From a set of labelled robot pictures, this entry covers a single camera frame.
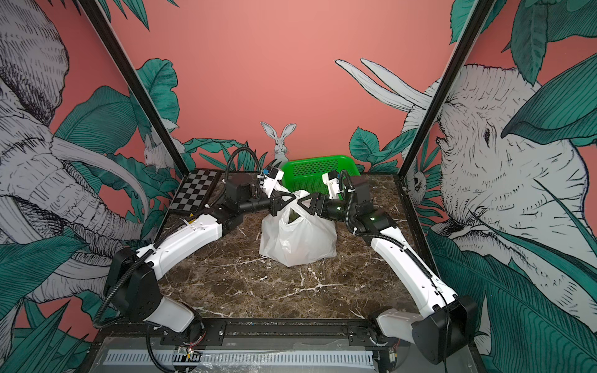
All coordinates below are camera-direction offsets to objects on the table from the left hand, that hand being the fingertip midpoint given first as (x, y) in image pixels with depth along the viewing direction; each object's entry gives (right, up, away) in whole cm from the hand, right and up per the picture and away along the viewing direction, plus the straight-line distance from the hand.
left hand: (296, 193), depth 75 cm
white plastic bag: (0, -15, +5) cm, 16 cm away
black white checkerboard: (-51, +1, +36) cm, 62 cm away
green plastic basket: (+4, +11, +44) cm, 45 cm away
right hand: (+2, -2, -5) cm, 6 cm away
